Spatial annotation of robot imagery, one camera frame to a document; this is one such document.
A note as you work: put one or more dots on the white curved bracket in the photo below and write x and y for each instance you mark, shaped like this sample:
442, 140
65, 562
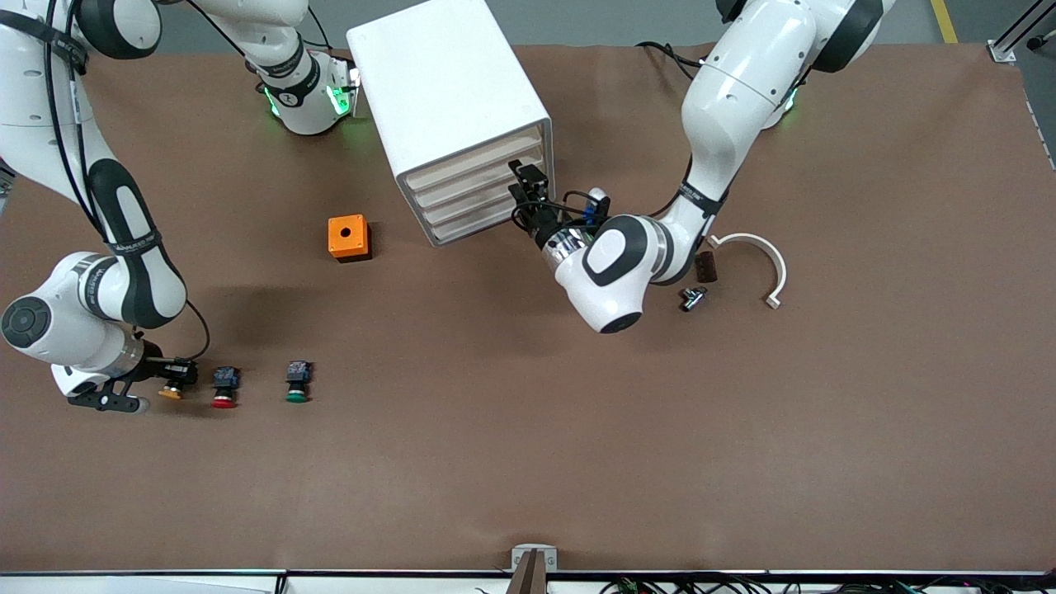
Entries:
775, 264

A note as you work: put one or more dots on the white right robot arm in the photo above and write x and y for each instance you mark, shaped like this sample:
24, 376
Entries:
49, 124

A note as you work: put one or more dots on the white drawer cabinet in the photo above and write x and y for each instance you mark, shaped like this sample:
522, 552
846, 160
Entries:
445, 82

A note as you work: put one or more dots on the small silver black connector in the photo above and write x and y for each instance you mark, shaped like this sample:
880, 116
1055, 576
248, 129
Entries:
693, 299

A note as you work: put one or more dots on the grey mount bracket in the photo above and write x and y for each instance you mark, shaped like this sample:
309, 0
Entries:
520, 557

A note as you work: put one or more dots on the yellow push button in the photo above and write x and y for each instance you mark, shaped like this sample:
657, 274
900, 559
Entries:
171, 393

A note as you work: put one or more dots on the white plastic drawer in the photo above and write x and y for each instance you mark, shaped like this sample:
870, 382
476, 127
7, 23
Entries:
462, 163
474, 223
462, 206
462, 186

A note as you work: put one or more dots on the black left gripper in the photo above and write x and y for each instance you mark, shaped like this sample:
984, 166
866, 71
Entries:
541, 223

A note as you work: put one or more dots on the brown terminal block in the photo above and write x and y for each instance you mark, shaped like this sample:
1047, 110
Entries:
707, 267

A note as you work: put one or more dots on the brown mount post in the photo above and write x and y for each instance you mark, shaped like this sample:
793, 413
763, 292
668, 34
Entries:
528, 577

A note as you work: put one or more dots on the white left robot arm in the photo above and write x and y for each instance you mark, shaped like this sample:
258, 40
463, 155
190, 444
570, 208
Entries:
726, 107

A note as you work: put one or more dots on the orange box with hole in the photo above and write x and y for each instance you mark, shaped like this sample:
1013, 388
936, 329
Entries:
346, 235

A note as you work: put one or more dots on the red push button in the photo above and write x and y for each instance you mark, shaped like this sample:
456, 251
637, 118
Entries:
224, 386

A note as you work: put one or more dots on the green push button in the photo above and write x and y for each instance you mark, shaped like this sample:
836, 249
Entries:
298, 381

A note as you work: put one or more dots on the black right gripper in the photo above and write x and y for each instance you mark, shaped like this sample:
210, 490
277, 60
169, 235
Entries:
158, 370

